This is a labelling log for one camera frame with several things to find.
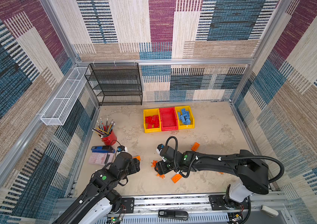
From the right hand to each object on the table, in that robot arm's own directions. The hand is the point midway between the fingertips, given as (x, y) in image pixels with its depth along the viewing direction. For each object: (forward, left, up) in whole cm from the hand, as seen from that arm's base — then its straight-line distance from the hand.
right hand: (162, 167), depth 82 cm
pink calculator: (+7, +38, -2) cm, 39 cm away
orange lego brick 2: (-5, -8, -4) cm, 10 cm away
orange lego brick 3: (+9, +16, -5) cm, 19 cm away
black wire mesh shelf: (+60, +35, +15) cm, 71 cm away
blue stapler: (+12, +37, +1) cm, 39 cm away
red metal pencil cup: (+19, +34, +6) cm, 39 cm away
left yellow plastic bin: (+34, +7, +1) cm, 34 cm away
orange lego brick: (+15, -22, -4) cm, 27 cm away
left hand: (0, +14, +6) cm, 15 cm away
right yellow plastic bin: (+34, -18, +1) cm, 39 cm away
